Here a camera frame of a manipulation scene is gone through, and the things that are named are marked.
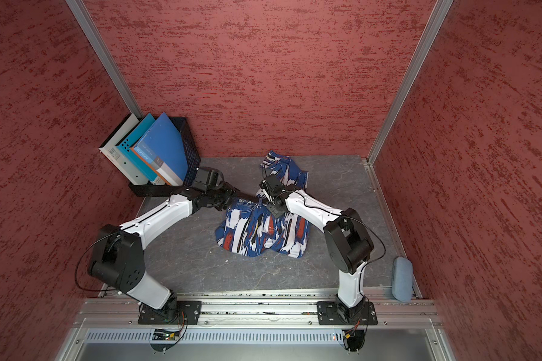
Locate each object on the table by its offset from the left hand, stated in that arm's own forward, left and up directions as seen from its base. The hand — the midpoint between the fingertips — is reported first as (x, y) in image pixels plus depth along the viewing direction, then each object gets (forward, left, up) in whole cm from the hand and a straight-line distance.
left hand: (238, 196), depth 88 cm
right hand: (-1, -18, -7) cm, 19 cm away
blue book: (+24, +36, +6) cm, 44 cm away
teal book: (+11, +42, +10) cm, 45 cm away
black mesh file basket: (+25, +27, -6) cm, 37 cm away
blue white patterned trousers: (-8, -4, -11) cm, 15 cm away
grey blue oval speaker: (-27, -62, -12) cm, 69 cm away
